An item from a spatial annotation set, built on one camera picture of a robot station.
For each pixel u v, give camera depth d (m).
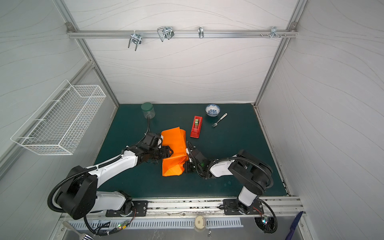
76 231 0.67
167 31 0.76
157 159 0.76
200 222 0.61
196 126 1.01
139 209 0.73
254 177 0.46
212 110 1.15
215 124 1.08
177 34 0.79
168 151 0.81
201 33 0.78
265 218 0.72
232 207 0.73
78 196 0.41
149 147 0.68
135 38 0.79
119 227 0.68
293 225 0.70
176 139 0.91
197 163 0.69
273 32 0.76
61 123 0.69
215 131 1.06
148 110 1.05
